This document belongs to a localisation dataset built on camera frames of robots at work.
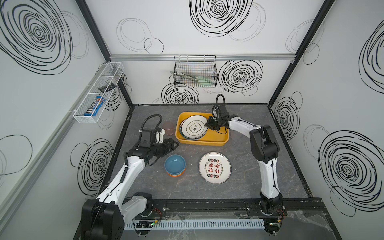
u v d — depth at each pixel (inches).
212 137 37.3
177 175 31.0
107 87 29.7
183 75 33.3
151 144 24.8
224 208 29.6
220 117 32.4
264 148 22.4
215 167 34.1
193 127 40.4
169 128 40.1
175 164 32.5
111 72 36.5
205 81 34.1
